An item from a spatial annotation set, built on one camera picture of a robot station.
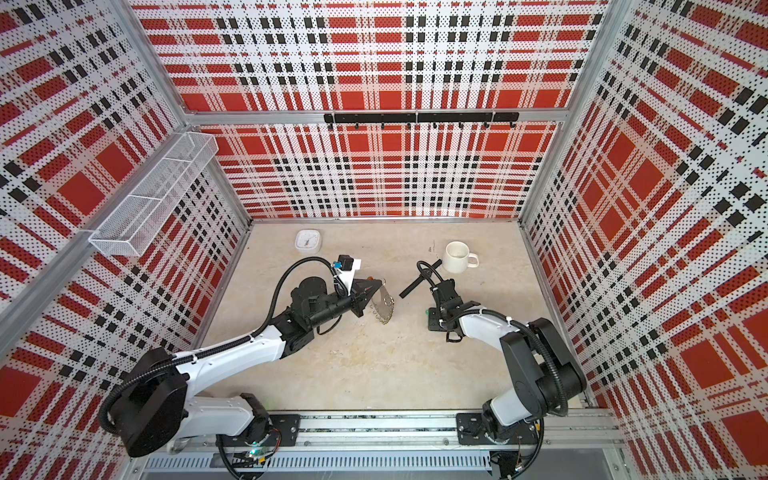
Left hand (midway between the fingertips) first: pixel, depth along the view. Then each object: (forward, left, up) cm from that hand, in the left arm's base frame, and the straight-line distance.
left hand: (381, 287), depth 76 cm
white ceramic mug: (+22, -25, -16) cm, 37 cm away
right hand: (0, -17, -20) cm, 27 cm away
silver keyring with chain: (-3, 0, -4) cm, 5 cm away
